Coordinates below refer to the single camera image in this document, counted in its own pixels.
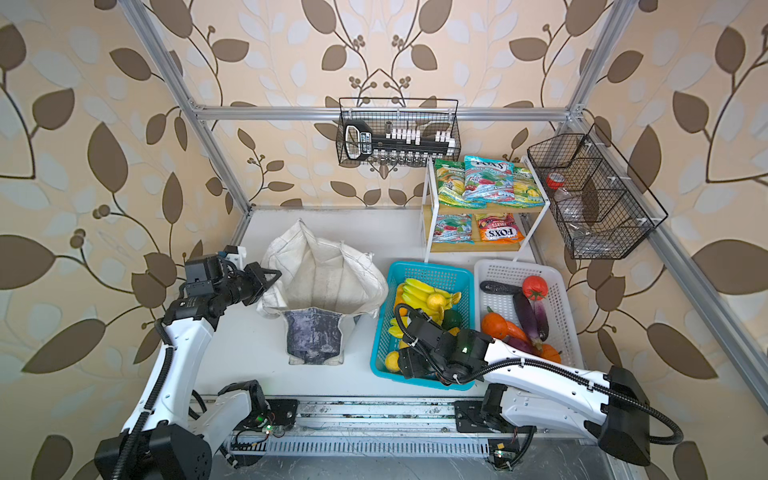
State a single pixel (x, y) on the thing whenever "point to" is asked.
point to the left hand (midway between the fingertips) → (281, 270)
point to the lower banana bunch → (396, 329)
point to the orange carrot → (496, 326)
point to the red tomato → (535, 288)
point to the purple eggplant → (534, 316)
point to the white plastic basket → (561, 332)
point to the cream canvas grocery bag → (322, 283)
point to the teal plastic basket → (444, 291)
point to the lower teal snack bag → (453, 228)
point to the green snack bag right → (527, 193)
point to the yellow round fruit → (392, 361)
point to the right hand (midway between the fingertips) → (410, 364)
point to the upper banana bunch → (417, 294)
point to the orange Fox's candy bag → (500, 228)
